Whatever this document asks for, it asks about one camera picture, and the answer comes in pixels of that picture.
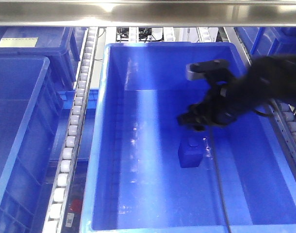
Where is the row of blue bins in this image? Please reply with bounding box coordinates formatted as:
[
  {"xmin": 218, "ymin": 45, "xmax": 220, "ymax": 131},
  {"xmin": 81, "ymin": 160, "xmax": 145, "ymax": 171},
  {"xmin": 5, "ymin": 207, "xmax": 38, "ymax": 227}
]
[{"xmin": 0, "ymin": 26, "xmax": 296, "ymax": 233}]

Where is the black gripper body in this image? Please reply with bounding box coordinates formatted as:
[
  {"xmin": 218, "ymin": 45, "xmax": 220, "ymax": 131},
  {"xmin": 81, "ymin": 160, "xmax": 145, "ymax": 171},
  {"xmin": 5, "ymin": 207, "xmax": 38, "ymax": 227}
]
[{"xmin": 191, "ymin": 80, "xmax": 250, "ymax": 127}]

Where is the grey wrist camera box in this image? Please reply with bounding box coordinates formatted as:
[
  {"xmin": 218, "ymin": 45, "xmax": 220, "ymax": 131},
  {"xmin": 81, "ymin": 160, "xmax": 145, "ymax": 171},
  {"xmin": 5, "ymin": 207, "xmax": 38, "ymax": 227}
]
[{"xmin": 186, "ymin": 59, "xmax": 230, "ymax": 82}]

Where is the large empty blue bin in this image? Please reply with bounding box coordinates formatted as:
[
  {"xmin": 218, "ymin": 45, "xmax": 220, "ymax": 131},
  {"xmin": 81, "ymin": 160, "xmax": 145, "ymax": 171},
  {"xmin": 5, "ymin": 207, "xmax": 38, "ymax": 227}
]
[{"xmin": 80, "ymin": 41, "xmax": 296, "ymax": 233}]

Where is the small blue block with knob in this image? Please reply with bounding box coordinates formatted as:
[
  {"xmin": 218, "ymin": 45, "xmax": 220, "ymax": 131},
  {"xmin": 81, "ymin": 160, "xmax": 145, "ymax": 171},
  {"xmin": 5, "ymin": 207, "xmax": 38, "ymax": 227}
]
[{"xmin": 178, "ymin": 136, "xmax": 205, "ymax": 169}]

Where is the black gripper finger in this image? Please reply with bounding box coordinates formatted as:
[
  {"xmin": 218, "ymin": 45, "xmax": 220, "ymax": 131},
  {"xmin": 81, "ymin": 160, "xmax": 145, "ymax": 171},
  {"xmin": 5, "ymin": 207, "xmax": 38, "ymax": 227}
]
[
  {"xmin": 193, "ymin": 121, "xmax": 208, "ymax": 132},
  {"xmin": 177, "ymin": 112, "xmax": 197, "ymax": 127}
]

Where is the steel rack on castors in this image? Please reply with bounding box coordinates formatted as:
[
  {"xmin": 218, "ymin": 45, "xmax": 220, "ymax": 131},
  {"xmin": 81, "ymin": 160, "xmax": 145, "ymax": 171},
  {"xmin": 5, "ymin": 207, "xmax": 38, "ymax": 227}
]
[{"xmin": 0, "ymin": 0, "xmax": 296, "ymax": 233}]

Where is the thin black cable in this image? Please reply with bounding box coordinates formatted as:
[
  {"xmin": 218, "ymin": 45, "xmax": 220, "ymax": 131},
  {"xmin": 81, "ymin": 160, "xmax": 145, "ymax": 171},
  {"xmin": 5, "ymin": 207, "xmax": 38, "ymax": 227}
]
[{"xmin": 207, "ymin": 126, "xmax": 233, "ymax": 233}]

